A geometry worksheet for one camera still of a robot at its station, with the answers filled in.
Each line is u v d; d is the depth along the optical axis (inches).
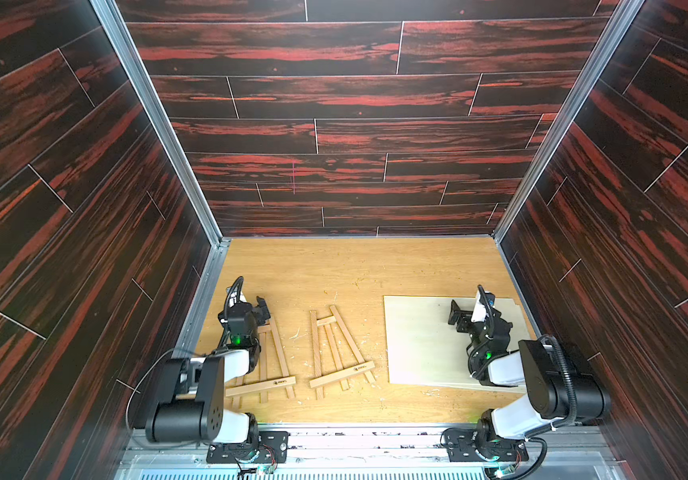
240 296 30.9
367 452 29.1
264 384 31.7
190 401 17.4
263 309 33.9
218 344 27.7
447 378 33.9
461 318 32.6
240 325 27.0
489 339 27.2
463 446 28.8
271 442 29.4
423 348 35.8
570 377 16.6
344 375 32.7
